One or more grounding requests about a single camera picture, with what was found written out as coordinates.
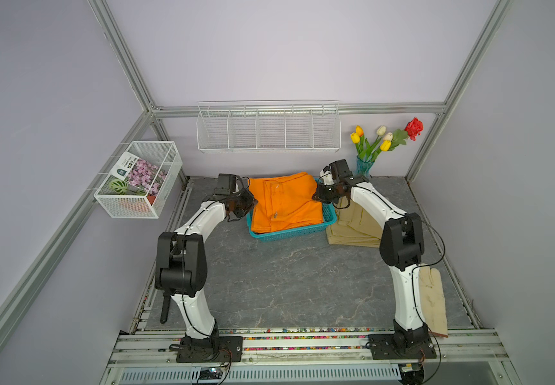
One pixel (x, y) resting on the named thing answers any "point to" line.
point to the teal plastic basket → (330, 217)
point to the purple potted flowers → (147, 176)
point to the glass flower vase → (362, 168)
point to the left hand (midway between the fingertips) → (259, 200)
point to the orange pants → (285, 203)
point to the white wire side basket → (121, 200)
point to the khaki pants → (355, 226)
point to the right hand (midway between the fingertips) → (313, 194)
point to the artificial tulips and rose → (370, 151)
